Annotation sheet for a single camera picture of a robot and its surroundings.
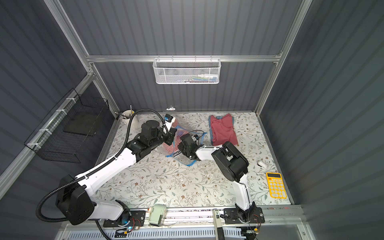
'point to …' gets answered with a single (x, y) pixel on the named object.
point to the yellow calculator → (276, 185)
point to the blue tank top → (210, 130)
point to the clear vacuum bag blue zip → (183, 158)
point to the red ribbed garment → (223, 133)
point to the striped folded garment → (174, 149)
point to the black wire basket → (64, 133)
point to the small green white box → (157, 214)
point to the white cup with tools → (128, 113)
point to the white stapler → (261, 164)
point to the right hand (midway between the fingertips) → (179, 145)
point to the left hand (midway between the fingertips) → (177, 130)
